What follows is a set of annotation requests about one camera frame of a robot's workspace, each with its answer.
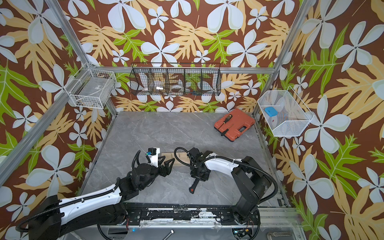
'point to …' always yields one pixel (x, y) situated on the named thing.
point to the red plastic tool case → (236, 121)
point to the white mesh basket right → (286, 115)
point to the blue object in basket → (271, 111)
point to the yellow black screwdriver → (227, 119)
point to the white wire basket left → (91, 88)
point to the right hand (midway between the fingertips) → (192, 177)
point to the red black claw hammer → (193, 187)
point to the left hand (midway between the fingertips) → (171, 157)
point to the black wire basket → (175, 79)
